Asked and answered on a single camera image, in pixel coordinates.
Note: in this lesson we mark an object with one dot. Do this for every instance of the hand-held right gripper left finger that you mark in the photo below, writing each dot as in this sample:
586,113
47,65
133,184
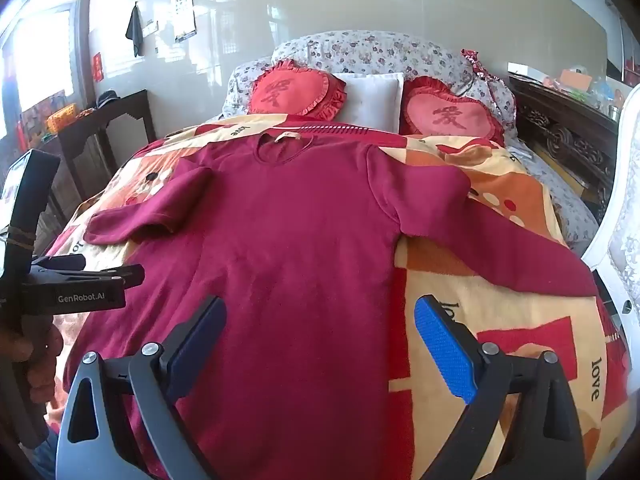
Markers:
200,340

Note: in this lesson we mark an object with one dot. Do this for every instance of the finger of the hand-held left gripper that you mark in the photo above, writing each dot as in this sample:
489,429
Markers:
115,276

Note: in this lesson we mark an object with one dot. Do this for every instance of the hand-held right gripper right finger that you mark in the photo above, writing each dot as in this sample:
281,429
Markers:
442,350

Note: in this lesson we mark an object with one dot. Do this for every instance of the dark red sweater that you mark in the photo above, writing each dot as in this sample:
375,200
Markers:
300,260

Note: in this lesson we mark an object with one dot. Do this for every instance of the person's left hand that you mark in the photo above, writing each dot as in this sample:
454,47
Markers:
42,360

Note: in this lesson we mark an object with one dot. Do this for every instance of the orange basket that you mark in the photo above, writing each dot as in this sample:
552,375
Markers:
62,117

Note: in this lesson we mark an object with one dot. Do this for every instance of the black hat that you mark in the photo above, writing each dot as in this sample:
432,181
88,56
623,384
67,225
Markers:
107,99

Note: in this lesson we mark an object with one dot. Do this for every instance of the dark wooden table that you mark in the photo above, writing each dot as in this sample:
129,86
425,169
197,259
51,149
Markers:
135,110

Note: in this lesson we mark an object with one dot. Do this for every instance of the window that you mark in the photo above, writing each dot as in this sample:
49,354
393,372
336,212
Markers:
40,60

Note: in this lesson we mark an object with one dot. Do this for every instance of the printed orange red blanket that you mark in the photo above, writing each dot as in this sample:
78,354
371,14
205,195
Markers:
500,195

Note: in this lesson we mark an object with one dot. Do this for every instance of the floral bed sheet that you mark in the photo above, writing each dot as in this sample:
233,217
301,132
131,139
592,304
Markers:
555,190

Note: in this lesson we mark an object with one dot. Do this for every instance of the dark hanging cloth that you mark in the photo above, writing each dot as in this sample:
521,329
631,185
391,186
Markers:
134,30

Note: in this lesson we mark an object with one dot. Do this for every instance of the white chair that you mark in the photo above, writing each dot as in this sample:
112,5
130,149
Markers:
625,220

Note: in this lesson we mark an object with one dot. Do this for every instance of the red heart pillow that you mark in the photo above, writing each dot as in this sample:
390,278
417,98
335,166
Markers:
445,117
290,92

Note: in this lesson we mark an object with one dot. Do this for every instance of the eye chart poster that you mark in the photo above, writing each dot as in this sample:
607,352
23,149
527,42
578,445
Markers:
182,5

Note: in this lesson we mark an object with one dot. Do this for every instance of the white pillow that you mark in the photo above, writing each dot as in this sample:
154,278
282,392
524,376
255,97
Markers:
370,100

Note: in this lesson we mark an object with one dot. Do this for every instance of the red patterned ribbon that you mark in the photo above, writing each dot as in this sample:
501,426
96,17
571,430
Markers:
475,62

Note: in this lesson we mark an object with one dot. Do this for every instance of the orange box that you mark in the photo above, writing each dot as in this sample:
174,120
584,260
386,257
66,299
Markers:
576,78

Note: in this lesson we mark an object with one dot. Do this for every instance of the floral quilt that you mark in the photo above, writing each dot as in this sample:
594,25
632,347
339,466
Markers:
370,52

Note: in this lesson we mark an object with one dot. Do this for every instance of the red wall sticker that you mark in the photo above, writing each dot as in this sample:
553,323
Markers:
98,66

